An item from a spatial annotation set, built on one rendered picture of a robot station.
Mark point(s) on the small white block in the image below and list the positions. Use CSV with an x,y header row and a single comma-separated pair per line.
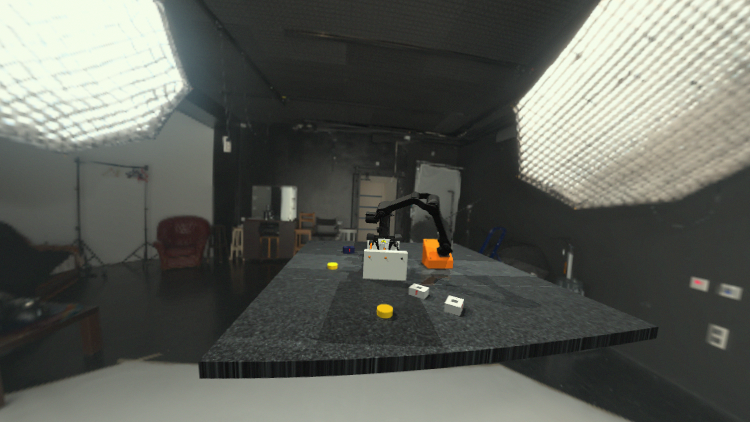
x,y
418,291

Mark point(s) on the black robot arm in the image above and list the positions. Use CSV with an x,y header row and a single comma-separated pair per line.
x,y
385,209

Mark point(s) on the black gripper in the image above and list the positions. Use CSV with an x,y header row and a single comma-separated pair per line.
x,y
384,233

